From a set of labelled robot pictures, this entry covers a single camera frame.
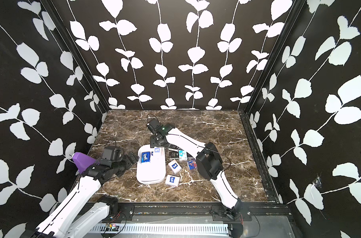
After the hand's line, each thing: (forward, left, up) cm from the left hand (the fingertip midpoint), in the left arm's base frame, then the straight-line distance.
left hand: (135, 159), depth 81 cm
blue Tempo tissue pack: (+5, -4, -8) cm, 10 cm away
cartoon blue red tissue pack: (-1, -32, -8) cm, 33 cm away
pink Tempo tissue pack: (-2, -22, -9) cm, 24 cm away
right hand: (+10, -9, 0) cm, 14 cm away
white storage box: (-6, -10, -6) cm, 13 cm away
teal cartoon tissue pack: (+6, -27, -9) cm, 29 cm away
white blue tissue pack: (-10, -20, -8) cm, 24 cm away
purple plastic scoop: (-3, +25, +5) cm, 26 cm away
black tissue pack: (+6, -21, -9) cm, 24 cm away
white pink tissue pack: (+7, -11, -4) cm, 14 cm away
